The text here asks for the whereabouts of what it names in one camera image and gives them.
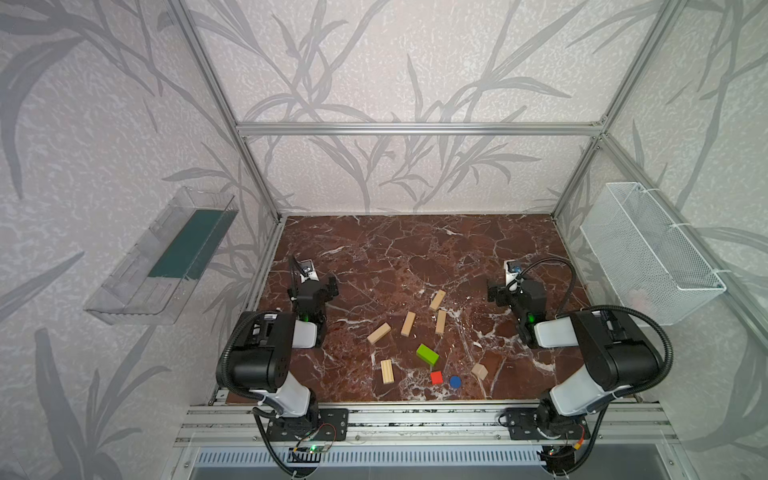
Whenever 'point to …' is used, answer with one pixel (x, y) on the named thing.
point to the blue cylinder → (455, 381)
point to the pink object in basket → (637, 299)
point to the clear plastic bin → (152, 283)
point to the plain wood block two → (408, 323)
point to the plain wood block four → (377, 334)
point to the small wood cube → (480, 371)
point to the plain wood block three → (440, 321)
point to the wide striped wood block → (387, 371)
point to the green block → (427, 354)
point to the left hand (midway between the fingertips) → (316, 266)
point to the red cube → (436, 377)
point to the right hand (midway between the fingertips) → (505, 268)
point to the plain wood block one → (435, 304)
